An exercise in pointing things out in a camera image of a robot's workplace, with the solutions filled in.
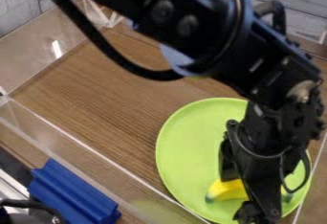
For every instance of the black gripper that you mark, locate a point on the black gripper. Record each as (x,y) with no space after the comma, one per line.
(263,152)

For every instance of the yellow toy banana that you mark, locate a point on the yellow toy banana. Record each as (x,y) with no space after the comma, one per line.
(222,191)

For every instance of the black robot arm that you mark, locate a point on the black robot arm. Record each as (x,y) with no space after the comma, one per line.
(233,41)

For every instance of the green plate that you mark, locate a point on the green plate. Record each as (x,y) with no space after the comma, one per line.
(187,156)

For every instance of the blue plastic clamp block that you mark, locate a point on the blue plastic clamp block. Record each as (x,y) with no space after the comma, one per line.
(71,196)

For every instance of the clear acrylic enclosure wall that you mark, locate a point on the clear acrylic enclosure wall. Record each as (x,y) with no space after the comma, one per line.
(35,140)

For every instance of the clear acrylic corner bracket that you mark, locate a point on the clear acrylic corner bracket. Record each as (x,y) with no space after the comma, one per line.
(100,15)

